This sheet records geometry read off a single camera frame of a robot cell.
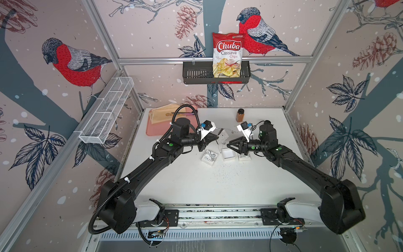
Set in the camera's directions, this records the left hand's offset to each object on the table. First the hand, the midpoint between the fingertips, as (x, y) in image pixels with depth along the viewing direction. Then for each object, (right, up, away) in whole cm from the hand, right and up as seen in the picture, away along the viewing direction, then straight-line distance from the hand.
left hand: (218, 134), depth 72 cm
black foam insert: (+2, -1, +1) cm, 3 cm away
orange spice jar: (+18, +10, +36) cm, 41 cm away
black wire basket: (-9, +40, +35) cm, 54 cm away
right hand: (+6, -5, +5) cm, 9 cm away
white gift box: (-4, -15, +19) cm, 25 cm away
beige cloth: (-38, +12, +47) cm, 61 cm away
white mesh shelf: (-56, +2, -1) cm, 56 cm away
